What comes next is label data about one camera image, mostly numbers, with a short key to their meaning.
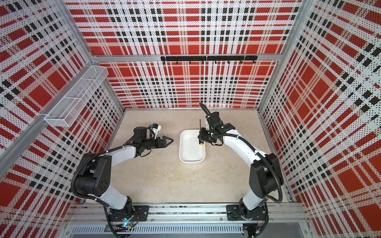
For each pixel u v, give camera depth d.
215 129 0.63
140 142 0.75
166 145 0.83
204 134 0.75
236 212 0.73
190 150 0.98
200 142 0.82
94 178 0.47
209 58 0.88
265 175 0.44
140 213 0.74
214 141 0.75
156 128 0.85
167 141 0.84
